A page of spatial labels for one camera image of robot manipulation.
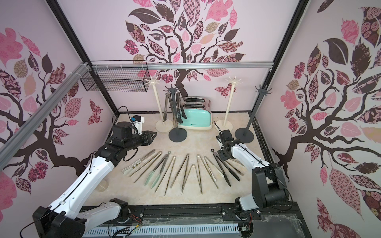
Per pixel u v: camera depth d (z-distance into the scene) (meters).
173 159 0.94
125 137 0.57
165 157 0.95
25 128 0.55
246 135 1.06
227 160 0.91
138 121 0.66
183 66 0.94
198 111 1.03
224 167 0.90
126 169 0.86
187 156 0.94
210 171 0.87
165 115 0.87
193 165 0.92
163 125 1.10
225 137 0.71
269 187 0.43
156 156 0.95
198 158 0.95
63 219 0.36
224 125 1.09
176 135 1.07
